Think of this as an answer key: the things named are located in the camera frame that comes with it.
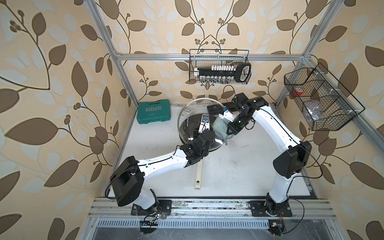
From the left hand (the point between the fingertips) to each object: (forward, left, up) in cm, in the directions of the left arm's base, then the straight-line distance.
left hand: (203, 121), depth 78 cm
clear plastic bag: (0, -55, +8) cm, 55 cm away
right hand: (-2, -14, -6) cm, 16 cm away
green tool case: (+27, +37, -22) cm, 51 cm away
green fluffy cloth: (-2, -9, -3) cm, 9 cm away
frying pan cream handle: (-23, +3, -15) cm, 27 cm away
